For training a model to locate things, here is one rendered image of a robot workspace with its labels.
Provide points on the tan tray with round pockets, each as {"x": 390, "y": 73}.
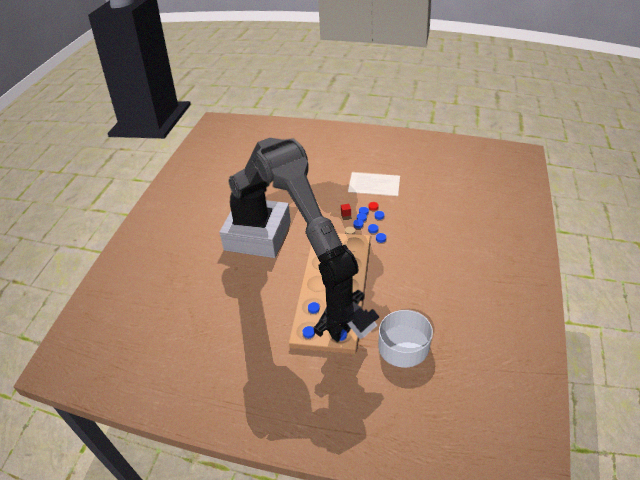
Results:
{"x": 313, "y": 290}

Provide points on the white sheet of paper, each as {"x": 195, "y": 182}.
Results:
{"x": 374, "y": 184}

